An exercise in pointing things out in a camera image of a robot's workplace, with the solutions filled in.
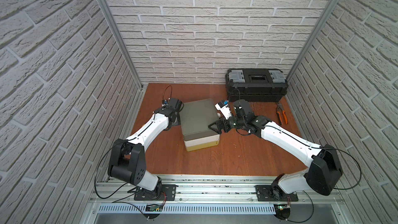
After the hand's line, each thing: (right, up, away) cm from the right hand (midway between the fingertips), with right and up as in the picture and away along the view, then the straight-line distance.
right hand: (215, 123), depth 78 cm
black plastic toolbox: (+28, +22, +19) cm, 40 cm away
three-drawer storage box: (-11, +3, +5) cm, 12 cm away
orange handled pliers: (+48, +7, +29) cm, 56 cm away
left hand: (-25, +1, +10) cm, 27 cm away
